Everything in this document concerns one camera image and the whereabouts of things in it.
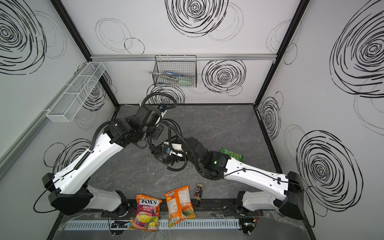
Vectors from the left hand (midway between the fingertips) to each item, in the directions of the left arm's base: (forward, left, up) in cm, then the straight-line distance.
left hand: (158, 124), depth 69 cm
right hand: (-5, -10, -3) cm, 12 cm away
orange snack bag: (-29, -11, -28) cm, 41 cm away
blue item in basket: (+38, 0, +2) cm, 38 cm away
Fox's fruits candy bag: (-34, +4, -26) cm, 42 cm away
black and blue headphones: (-13, -2, -6) cm, 14 cm away
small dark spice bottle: (-24, -19, -28) cm, 42 cm away
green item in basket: (+30, -6, +2) cm, 31 cm away
